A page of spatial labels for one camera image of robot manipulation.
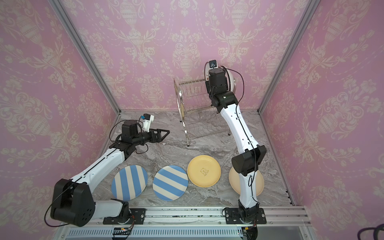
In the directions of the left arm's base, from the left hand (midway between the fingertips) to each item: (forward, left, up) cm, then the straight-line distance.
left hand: (165, 132), depth 80 cm
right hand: (+20, -28, +22) cm, 41 cm away
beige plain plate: (-18, -39, -20) cm, 47 cm away
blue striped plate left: (-19, +21, -23) cm, 36 cm away
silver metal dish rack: (+32, -19, -22) cm, 43 cm away
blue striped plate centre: (-19, -3, -23) cm, 30 cm away
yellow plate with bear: (-12, -22, -22) cm, 33 cm away
